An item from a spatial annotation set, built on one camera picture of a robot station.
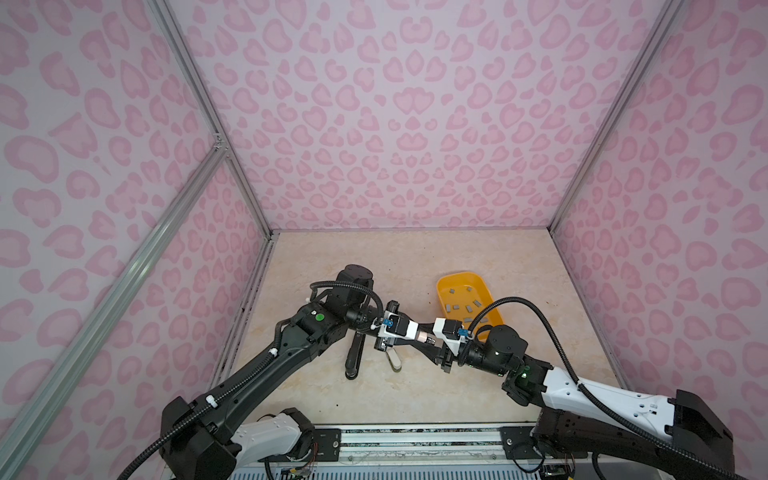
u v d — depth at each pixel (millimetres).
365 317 581
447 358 601
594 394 488
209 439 379
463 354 602
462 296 1023
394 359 846
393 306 604
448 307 979
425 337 604
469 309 977
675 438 410
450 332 545
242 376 440
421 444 749
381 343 576
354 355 843
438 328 566
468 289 1036
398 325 503
